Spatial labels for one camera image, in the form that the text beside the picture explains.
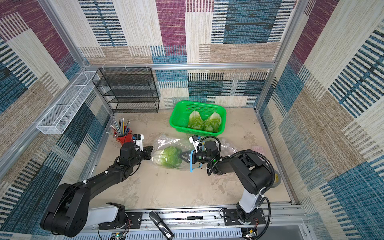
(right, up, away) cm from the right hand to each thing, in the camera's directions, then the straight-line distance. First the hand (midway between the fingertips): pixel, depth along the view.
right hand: (183, 156), depth 86 cm
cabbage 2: (-7, 0, 0) cm, 7 cm away
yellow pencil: (-38, +17, +11) cm, 43 cm away
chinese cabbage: (+18, +19, +14) cm, 30 cm away
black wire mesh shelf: (-41, +42, +23) cm, 63 cm away
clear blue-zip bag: (-1, +7, +8) cm, 11 cm away
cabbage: (+7, +20, +16) cm, 26 cm away
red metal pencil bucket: (-36, +9, +12) cm, 39 cm away
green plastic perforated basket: (-4, +26, +27) cm, 37 cm away
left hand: (-17, +5, +3) cm, 18 cm away
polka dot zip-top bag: (+27, +3, +8) cm, 28 cm away
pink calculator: (+48, +2, +11) cm, 49 cm away
